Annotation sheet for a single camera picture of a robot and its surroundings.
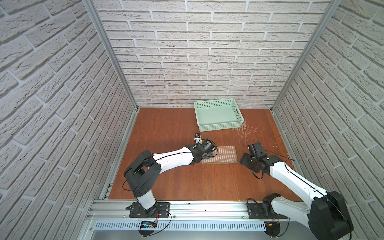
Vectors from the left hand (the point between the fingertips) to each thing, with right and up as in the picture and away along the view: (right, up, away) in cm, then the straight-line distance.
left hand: (203, 148), depth 89 cm
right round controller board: (+34, -36, -18) cm, 53 cm away
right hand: (+23, -7, -3) cm, 24 cm away
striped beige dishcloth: (+15, -5, +4) cm, 16 cm away
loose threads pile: (+32, +11, +18) cm, 38 cm away
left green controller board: (-28, -34, -18) cm, 48 cm away
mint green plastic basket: (+14, +22, +27) cm, 38 cm away
